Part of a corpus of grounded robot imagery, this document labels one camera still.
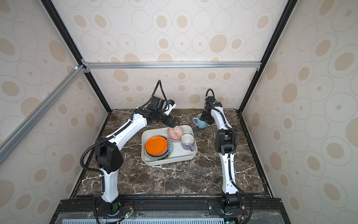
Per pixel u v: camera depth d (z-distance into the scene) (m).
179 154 0.96
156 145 0.94
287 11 0.69
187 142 0.97
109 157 0.50
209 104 0.80
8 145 0.51
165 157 0.90
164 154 0.90
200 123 1.02
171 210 0.76
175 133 1.00
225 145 0.66
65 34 0.76
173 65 0.90
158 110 0.72
